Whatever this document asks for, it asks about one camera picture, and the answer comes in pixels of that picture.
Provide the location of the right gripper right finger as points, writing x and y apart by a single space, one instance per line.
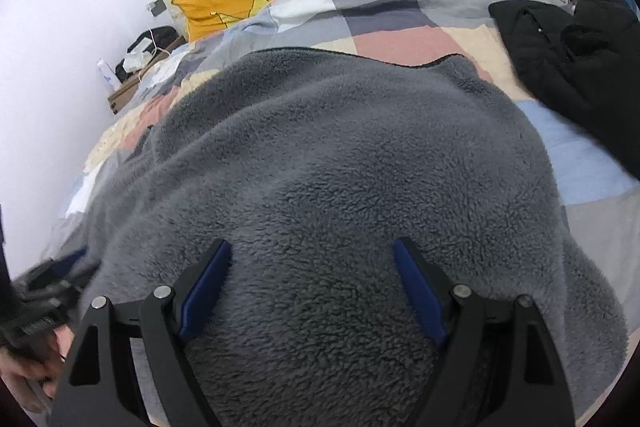
496 365

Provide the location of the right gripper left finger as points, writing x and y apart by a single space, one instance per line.
100 384

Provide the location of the grey fleece garment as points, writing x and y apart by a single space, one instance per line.
311 164

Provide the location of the person's left hand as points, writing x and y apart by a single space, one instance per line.
17 371

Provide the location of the wooden nightstand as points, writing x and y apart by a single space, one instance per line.
120 98

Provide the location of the white spray bottle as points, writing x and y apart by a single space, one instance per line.
109 75

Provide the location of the white tissue pack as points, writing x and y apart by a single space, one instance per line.
139 55

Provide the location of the black bag on nightstand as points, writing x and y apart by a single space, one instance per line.
162 37

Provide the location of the black jacket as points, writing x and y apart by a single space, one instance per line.
583 65

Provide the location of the patchwork checked duvet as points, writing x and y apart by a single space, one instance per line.
601 199

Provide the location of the grey wall socket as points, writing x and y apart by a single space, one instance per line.
156 7

